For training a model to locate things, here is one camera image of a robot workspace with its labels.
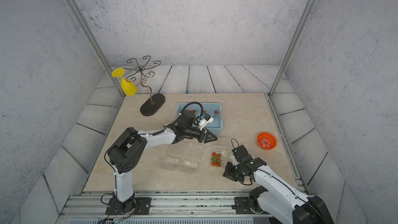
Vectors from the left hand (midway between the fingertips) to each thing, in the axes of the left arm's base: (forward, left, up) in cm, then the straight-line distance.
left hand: (217, 140), depth 82 cm
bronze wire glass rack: (+41, +41, -12) cm, 59 cm away
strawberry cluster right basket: (+27, -2, -11) cm, 29 cm away
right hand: (-14, -3, -10) cm, 18 cm away
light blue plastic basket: (+28, -1, -9) cm, 30 cm away
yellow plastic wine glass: (+33, +53, +10) cm, 63 cm away
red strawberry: (-6, 0, -11) cm, 12 cm away
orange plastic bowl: (+3, -30, -9) cm, 31 cm away
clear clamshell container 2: (-2, +13, -13) cm, 18 cm away
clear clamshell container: (0, +24, -13) cm, 27 cm away
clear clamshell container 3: (0, -3, -11) cm, 12 cm away
